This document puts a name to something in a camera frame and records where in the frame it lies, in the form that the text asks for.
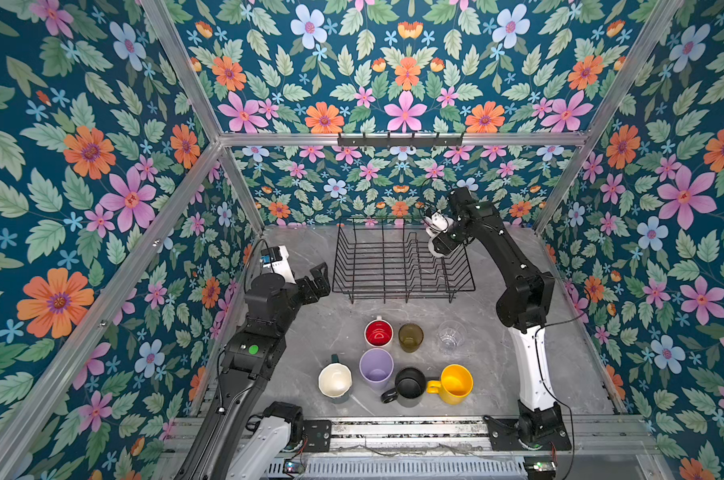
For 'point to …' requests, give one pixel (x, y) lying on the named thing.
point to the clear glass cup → (451, 334)
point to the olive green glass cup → (410, 337)
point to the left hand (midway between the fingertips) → (314, 261)
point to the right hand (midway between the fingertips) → (448, 236)
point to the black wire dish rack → (393, 262)
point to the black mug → (410, 383)
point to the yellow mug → (455, 384)
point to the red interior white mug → (378, 333)
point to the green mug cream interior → (335, 380)
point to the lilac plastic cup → (376, 367)
